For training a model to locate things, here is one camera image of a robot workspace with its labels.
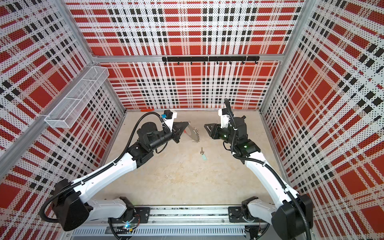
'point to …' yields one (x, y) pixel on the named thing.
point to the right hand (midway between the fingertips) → (206, 126)
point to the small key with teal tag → (203, 156)
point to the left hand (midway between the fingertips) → (187, 124)
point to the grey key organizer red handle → (193, 133)
